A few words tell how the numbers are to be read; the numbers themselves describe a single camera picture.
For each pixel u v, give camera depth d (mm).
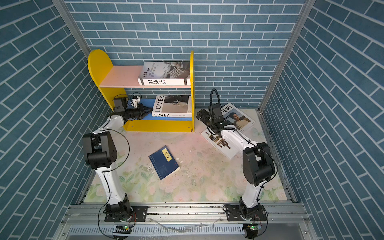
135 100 905
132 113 847
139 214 737
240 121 1107
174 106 990
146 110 914
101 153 554
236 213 736
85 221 747
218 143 989
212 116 698
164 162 909
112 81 783
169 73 770
